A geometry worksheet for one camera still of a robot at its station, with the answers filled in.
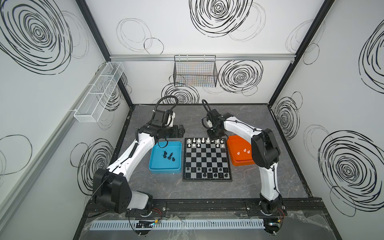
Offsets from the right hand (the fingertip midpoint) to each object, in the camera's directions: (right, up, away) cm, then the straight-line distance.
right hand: (210, 137), depth 95 cm
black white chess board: (-4, -13, -6) cm, 15 cm away
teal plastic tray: (-27, -13, -4) cm, 30 cm away
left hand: (-19, +6, -12) cm, 23 cm away
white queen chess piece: (-1, -2, +1) cm, 3 cm away
